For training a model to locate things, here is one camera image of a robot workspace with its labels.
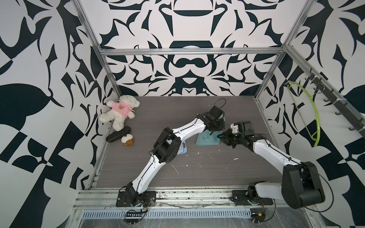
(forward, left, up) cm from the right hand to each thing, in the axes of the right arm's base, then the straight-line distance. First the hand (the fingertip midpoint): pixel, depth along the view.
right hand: (218, 134), depth 86 cm
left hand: (+9, -5, -2) cm, 10 cm away
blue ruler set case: (-5, +21, -10) cm, 24 cm away
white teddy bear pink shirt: (+21, +65, -2) cm, 68 cm away
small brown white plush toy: (+1, +57, -8) cm, 58 cm away
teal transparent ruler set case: (-1, +7, -4) cm, 9 cm away
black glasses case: (+4, +64, -6) cm, 64 cm away
